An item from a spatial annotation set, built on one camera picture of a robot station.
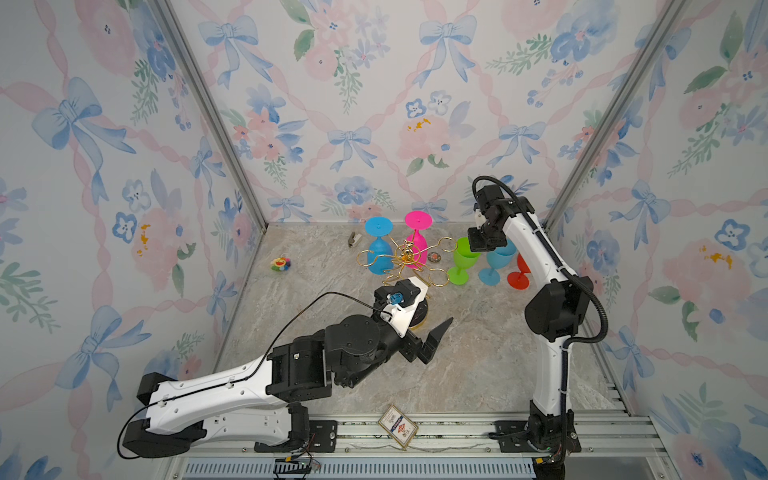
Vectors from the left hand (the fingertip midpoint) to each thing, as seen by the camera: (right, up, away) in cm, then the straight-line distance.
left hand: (431, 303), depth 54 cm
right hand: (+21, +12, +39) cm, 46 cm away
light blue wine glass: (+26, +8, +37) cm, 46 cm away
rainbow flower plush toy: (-46, +5, +53) cm, 70 cm away
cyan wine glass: (-10, +10, +30) cm, 33 cm away
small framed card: (-5, -34, +21) cm, 40 cm away
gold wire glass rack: (-3, +9, +20) cm, 22 cm away
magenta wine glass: (0, +18, +27) cm, 32 cm away
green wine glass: (+15, +8, +36) cm, 40 cm away
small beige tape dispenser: (-21, +15, +60) cm, 65 cm away
